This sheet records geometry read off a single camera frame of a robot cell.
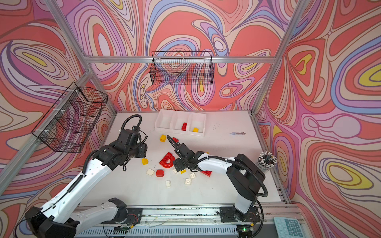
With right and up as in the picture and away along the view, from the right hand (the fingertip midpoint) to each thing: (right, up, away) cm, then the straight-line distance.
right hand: (183, 163), depth 89 cm
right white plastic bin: (+9, +24, +19) cm, 32 cm away
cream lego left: (-20, -5, -1) cm, 20 cm away
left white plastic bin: (-14, +27, +21) cm, 37 cm away
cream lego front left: (-8, -10, -6) cm, 14 cm away
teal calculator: (+51, -25, -20) cm, 60 cm away
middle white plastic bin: (-5, +29, +25) cm, 39 cm away
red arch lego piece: (-12, +1, +4) cm, 13 cm away
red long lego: (0, +22, +19) cm, 29 cm away
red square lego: (-14, -5, -2) cm, 15 cm away
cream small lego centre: (-4, -2, -8) cm, 10 cm away
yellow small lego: (+8, +20, +18) cm, 28 cm away
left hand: (-20, +12, -12) cm, 26 cm away
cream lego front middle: (+3, -9, -5) cm, 11 cm away
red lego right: (+14, -5, -1) cm, 15 cm away
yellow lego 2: (0, -5, 0) cm, 5 cm away
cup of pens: (+44, +5, -14) cm, 46 cm away
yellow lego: (-15, +14, +13) cm, 24 cm away
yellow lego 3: (-24, +1, +2) cm, 24 cm away
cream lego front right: (+6, -6, -2) cm, 9 cm away
